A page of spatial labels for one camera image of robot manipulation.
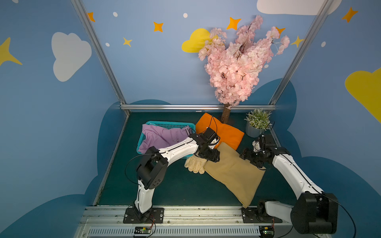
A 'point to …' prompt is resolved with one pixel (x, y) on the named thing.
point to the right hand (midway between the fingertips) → (247, 156)
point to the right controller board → (266, 231)
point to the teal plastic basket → (188, 155)
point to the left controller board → (142, 230)
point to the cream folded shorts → (195, 164)
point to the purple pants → (160, 137)
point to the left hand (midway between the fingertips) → (215, 156)
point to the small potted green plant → (257, 121)
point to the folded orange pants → (227, 133)
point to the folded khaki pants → (239, 176)
